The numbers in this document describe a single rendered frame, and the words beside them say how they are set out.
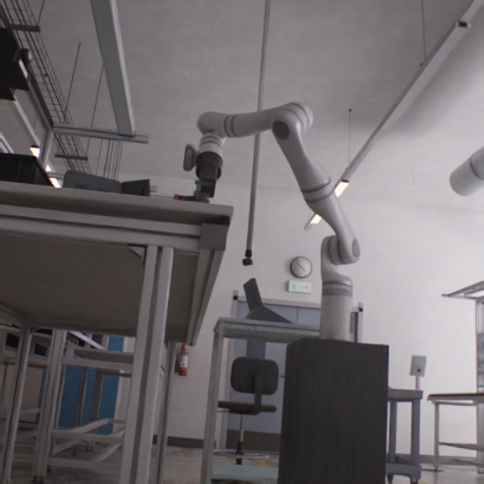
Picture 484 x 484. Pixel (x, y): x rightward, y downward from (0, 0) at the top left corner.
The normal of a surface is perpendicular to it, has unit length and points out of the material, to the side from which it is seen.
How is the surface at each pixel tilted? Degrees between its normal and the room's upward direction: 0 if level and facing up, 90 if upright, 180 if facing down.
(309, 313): 90
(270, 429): 90
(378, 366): 90
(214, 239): 90
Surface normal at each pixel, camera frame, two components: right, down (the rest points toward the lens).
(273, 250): 0.08, -0.28
